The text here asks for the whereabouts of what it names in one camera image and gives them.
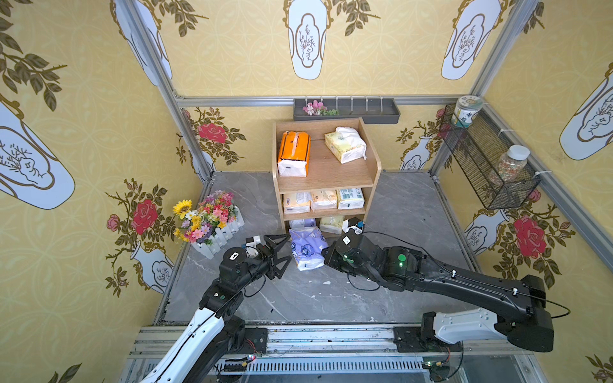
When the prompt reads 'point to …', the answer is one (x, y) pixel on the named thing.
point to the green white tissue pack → (350, 199)
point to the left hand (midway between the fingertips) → (285, 243)
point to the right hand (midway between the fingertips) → (320, 247)
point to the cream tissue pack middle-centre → (324, 199)
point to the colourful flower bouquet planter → (207, 224)
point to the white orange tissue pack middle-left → (298, 203)
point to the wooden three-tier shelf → (323, 169)
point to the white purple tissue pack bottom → (299, 224)
